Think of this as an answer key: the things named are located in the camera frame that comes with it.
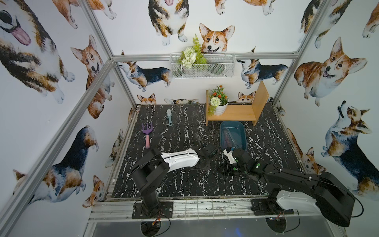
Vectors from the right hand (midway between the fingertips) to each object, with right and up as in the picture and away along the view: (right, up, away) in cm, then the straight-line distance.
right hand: (221, 165), depth 82 cm
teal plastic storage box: (+12, +14, +22) cm, 29 cm away
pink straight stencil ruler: (+7, +12, +18) cm, 23 cm away
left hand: (-9, 0, +7) cm, 11 cm away
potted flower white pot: (+2, +31, +17) cm, 36 cm away
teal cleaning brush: (-36, +29, +35) cm, 58 cm away
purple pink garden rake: (-50, +16, +24) cm, 58 cm away
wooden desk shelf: (+19, +30, +25) cm, 44 cm away
